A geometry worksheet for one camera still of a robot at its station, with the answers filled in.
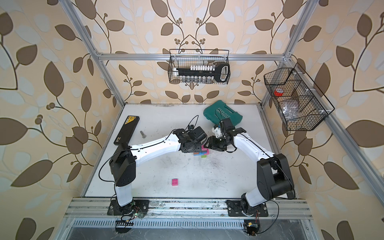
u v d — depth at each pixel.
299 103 0.73
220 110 1.09
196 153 0.89
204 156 0.93
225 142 0.73
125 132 1.03
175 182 0.82
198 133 0.65
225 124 0.70
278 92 0.81
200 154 0.89
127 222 0.74
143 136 1.02
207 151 0.89
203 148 0.83
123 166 0.47
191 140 0.61
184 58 0.91
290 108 0.73
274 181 0.43
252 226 0.72
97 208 0.76
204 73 0.84
